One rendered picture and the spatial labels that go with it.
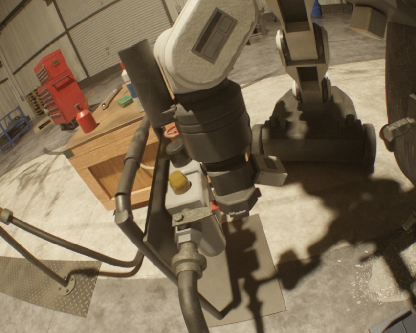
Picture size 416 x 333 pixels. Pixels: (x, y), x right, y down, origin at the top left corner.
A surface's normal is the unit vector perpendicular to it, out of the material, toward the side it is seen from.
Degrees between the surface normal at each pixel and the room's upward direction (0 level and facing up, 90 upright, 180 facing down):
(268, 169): 30
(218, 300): 0
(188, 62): 90
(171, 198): 0
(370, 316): 0
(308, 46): 109
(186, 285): 15
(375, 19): 90
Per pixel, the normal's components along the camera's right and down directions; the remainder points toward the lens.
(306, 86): -0.49, -0.07
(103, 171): 0.08, 0.59
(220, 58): 0.29, 0.51
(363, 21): -0.99, -0.02
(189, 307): 0.01, -0.51
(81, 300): -0.30, -0.75
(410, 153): -0.61, 0.78
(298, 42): -0.27, 0.87
